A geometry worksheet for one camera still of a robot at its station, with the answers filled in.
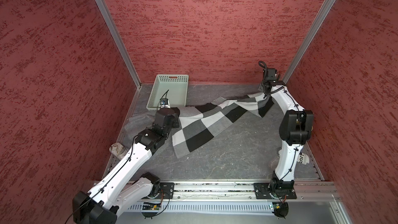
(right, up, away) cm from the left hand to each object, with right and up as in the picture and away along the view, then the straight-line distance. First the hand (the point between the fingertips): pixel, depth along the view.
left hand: (172, 116), depth 78 cm
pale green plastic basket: (-9, +18, +43) cm, 47 cm away
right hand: (+58, +16, +20) cm, 63 cm away
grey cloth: (-25, -6, +17) cm, 31 cm away
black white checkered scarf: (+14, -6, +18) cm, 24 cm away
